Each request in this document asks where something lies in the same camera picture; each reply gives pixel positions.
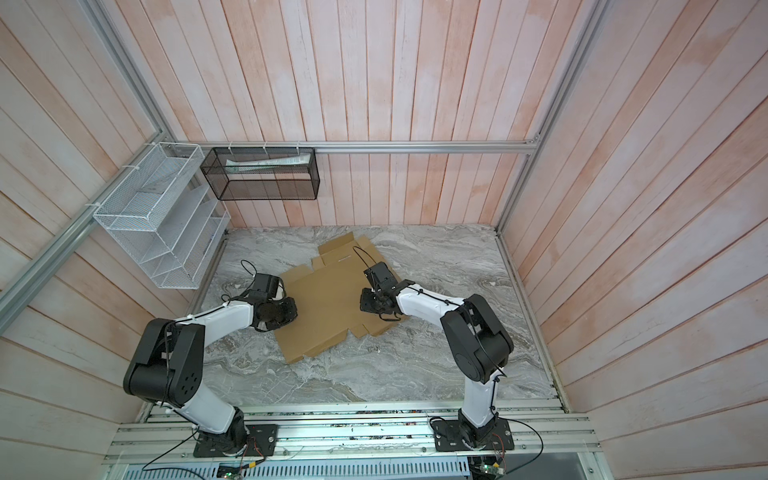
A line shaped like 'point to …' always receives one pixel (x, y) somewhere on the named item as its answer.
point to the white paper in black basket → (247, 163)
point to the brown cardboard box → (327, 298)
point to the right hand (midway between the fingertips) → (363, 303)
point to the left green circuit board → (230, 470)
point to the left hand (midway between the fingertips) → (298, 318)
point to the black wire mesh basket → (262, 173)
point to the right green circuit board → (486, 467)
